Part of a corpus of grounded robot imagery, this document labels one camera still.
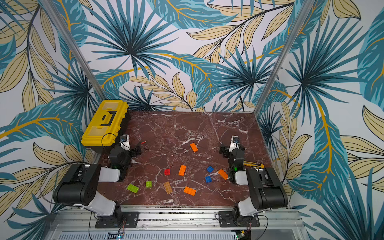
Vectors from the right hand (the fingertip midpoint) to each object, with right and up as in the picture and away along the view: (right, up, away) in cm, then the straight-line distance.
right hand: (232, 142), depth 91 cm
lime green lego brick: (-57, -24, -9) cm, 62 cm away
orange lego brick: (-23, -4, +9) cm, 26 cm away
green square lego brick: (-48, -22, -8) cm, 54 cm away
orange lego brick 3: (-5, -19, -2) cm, 20 cm away
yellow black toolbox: (-75, +10, -3) cm, 76 cm away
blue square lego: (-14, -16, -1) cm, 21 cm away
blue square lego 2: (-15, -20, -6) cm, 26 cm away
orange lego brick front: (-26, -26, -9) cm, 38 cm away
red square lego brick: (-39, -17, -3) cm, 43 cm away
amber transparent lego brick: (-38, -24, -8) cm, 46 cm away
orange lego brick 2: (-30, -17, -1) cm, 35 cm away
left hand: (-62, 0, +1) cm, 62 cm away
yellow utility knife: (+16, -14, +1) cm, 21 cm away
